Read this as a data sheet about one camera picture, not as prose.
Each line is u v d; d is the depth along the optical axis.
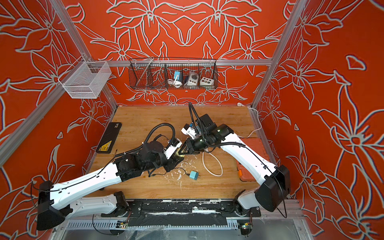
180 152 0.67
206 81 0.94
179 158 0.68
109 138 1.01
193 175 0.82
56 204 0.40
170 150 0.59
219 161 0.89
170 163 0.68
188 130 0.67
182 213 0.73
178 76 0.83
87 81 0.92
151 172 0.62
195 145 0.63
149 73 1.01
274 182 0.39
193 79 0.91
